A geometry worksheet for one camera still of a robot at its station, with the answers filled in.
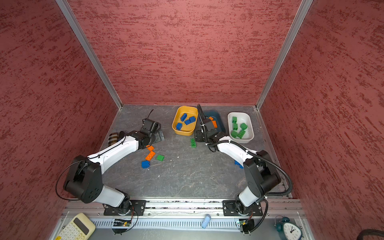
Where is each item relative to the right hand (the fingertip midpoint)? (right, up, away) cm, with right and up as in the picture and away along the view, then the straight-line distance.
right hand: (198, 137), depth 90 cm
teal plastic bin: (+14, +13, +20) cm, 28 cm away
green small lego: (+28, +11, +20) cm, 36 cm away
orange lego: (-30, -12, +2) cm, 33 cm away
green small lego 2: (-24, -13, +2) cm, 27 cm away
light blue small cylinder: (+4, -37, -21) cm, 43 cm away
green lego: (+33, +6, +16) cm, 37 cm away
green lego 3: (-3, -5, +8) cm, 10 cm away
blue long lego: (-11, +13, +20) cm, 26 cm away
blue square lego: (-4, +11, +20) cm, 23 cm away
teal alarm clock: (+42, -39, -24) cm, 62 cm away
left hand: (-26, -1, 0) cm, 27 cm away
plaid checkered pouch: (-57, -1, +8) cm, 57 cm away
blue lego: (-8, +9, +20) cm, 23 cm away
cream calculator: (-56, -40, -22) cm, 72 cm away
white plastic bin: (+32, +4, +17) cm, 36 cm away
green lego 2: (+27, +6, +17) cm, 33 cm away
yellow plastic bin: (-10, +10, +20) cm, 25 cm away
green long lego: (+31, +1, +13) cm, 33 cm away
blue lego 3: (-32, -17, -1) cm, 36 cm away
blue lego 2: (-14, +6, +16) cm, 22 cm away
